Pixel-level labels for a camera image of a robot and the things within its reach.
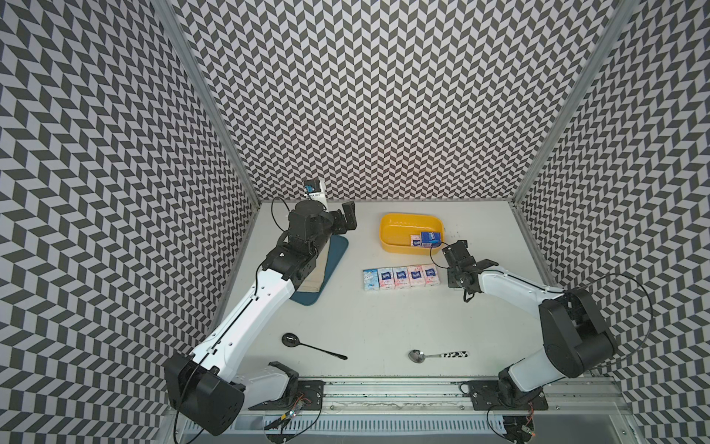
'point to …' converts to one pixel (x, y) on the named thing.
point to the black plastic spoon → (291, 340)
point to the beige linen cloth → (313, 282)
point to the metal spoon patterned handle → (416, 356)
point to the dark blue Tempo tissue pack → (430, 240)
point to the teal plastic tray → (336, 253)
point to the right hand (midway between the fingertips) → (464, 279)
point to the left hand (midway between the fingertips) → (339, 207)
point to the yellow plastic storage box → (397, 228)
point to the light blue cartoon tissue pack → (371, 279)
